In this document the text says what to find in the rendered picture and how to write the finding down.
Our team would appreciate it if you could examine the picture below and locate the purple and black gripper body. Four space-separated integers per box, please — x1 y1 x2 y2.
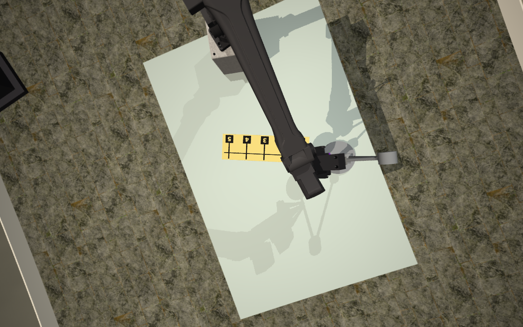
312 146 331 178

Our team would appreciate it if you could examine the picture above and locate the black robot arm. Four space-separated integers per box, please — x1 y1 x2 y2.
183 0 347 199

